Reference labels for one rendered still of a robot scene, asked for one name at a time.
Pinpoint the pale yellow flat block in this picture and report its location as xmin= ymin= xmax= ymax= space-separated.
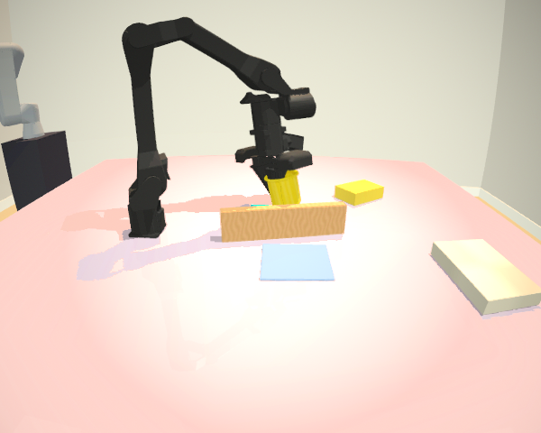
xmin=431 ymin=239 xmax=541 ymax=315

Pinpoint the orange wooden block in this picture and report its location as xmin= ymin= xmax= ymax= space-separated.
xmin=220 ymin=201 xmax=347 ymax=243

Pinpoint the yellow rectangular block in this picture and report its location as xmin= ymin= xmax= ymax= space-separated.
xmin=335 ymin=180 xmax=384 ymax=206

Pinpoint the yellow cup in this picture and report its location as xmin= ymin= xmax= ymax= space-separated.
xmin=264 ymin=170 xmax=301 ymax=205

